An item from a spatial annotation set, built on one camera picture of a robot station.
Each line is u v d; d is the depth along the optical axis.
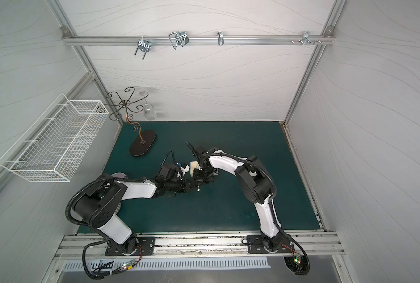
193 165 0.96
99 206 0.46
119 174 0.89
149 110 0.96
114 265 0.70
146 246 0.74
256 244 0.73
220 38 0.78
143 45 0.78
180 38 0.77
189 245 0.75
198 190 0.90
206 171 0.79
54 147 0.69
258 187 0.53
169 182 0.77
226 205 0.88
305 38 0.77
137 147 1.07
